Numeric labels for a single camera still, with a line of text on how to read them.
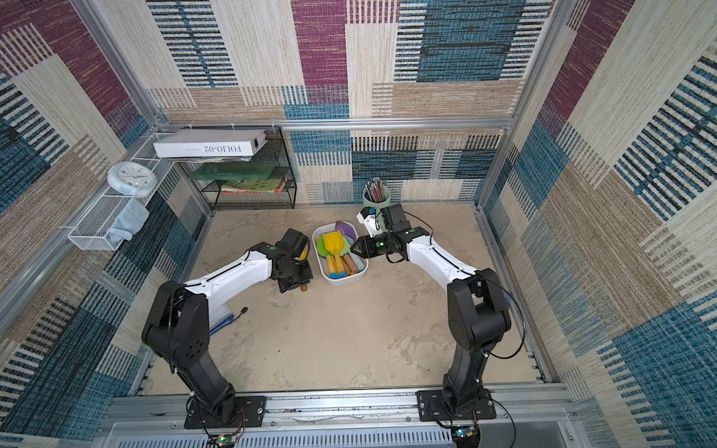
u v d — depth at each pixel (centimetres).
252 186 100
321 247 99
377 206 81
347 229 106
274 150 95
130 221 68
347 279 93
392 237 71
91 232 66
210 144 79
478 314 48
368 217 81
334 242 104
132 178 75
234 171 99
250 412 73
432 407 73
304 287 87
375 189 103
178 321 52
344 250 102
